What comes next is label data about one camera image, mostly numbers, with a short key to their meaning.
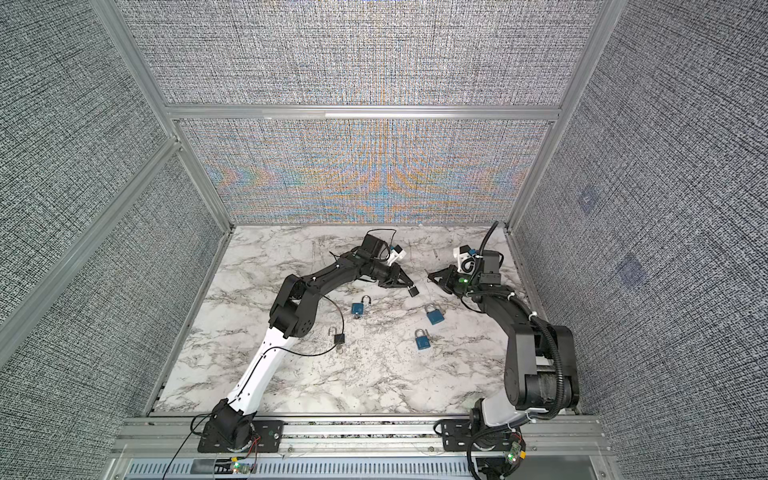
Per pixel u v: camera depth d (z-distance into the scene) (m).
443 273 0.85
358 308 0.97
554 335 0.46
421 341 0.90
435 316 0.95
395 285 0.94
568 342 0.46
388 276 0.95
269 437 0.73
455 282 0.80
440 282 0.80
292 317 0.68
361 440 0.74
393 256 0.97
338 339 0.90
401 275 0.96
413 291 1.00
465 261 0.82
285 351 0.65
